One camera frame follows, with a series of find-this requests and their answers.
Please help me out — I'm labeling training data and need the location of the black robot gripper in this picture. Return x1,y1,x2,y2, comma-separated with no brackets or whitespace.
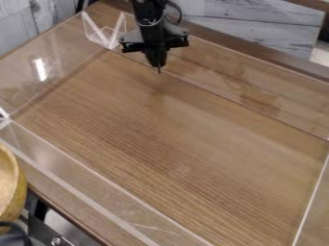
117,21,188,72

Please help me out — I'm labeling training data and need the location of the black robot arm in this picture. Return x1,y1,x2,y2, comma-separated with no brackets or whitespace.
117,0,188,70

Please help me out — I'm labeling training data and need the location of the brown wooden bowl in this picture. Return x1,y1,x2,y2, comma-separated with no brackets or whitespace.
0,144,27,222

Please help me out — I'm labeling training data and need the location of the clear acrylic corner bracket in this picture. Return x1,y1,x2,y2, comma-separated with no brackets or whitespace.
81,12,127,50

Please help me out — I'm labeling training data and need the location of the clear acrylic tray enclosure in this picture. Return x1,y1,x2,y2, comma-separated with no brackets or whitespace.
0,4,329,246

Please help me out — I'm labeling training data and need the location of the black metal table frame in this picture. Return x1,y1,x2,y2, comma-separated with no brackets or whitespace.
24,188,104,246

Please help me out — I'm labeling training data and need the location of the black cable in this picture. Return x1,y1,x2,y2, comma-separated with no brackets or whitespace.
0,218,43,246

